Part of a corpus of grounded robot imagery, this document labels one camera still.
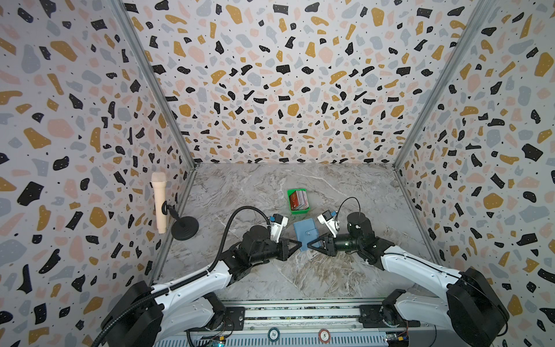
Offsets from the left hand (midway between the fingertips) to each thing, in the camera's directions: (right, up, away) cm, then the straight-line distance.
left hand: (307, 246), depth 73 cm
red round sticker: (+6, -29, -2) cm, 30 cm away
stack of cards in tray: (-2, +13, +29) cm, 32 cm away
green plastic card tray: (-6, +17, +34) cm, 38 cm away
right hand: (+3, -1, +3) cm, 4 cm away
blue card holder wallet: (0, +4, +3) cm, 5 cm away
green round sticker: (-11, -29, -2) cm, 31 cm away
